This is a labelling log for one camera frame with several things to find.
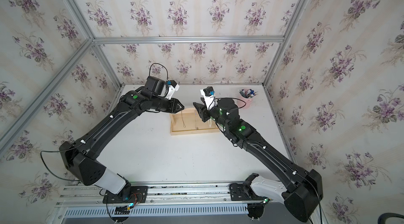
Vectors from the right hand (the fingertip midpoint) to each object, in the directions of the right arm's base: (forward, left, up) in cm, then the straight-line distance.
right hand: (201, 101), depth 69 cm
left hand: (0, +8, -6) cm, 10 cm away
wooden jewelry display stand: (+3, +8, -23) cm, 25 cm away
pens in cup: (+24, -30, -22) cm, 45 cm away
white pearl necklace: (-11, -4, -1) cm, 11 cm away
